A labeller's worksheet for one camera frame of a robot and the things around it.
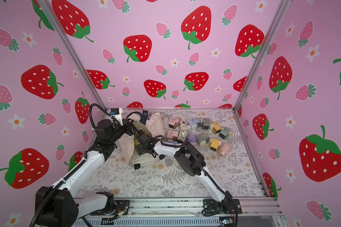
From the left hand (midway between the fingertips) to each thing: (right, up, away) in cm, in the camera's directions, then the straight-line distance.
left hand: (134, 117), depth 79 cm
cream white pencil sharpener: (+30, -5, +26) cm, 40 cm away
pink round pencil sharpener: (+55, -20, +9) cm, 59 cm away
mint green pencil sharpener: (+59, -10, +20) cm, 64 cm away
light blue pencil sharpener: (+37, -3, +27) cm, 46 cm away
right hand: (-1, -20, +17) cm, 27 cm away
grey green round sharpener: (+42, -13, +17) cm, 47 cm away
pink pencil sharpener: (+22, -3, +28) cm, 35 cm away
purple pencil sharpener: (+35, -14, +14) cm, 40 cm away
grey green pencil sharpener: (+46, -4, +25) cm, 53 cm away
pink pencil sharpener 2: (+21, -12, +19) cm, 31 cm away
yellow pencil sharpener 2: (+50, -18, +16) cm, 56 cm away
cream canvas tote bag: (+10, -5, +6) cm, 13 cm away
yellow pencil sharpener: (+54, -7, +25) cm, 60 cm away
